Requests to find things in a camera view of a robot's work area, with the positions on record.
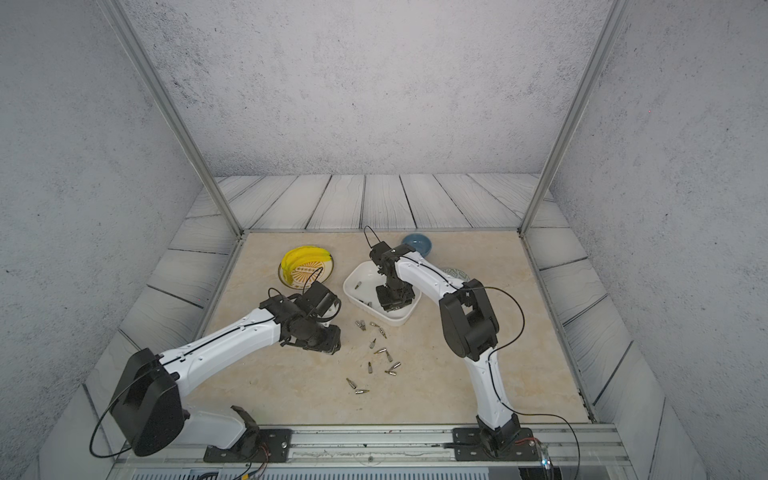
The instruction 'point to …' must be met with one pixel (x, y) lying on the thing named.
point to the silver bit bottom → (360, 392)
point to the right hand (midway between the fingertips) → (392, 307)
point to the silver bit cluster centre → (379, 328)
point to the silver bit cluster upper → (361, 325)
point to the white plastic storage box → (364, 300)
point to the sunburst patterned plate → (307, 273)
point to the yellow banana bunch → (299, 255)
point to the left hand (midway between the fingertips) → (340, 347)
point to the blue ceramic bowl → (419, 242)
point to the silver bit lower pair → (391, 373)
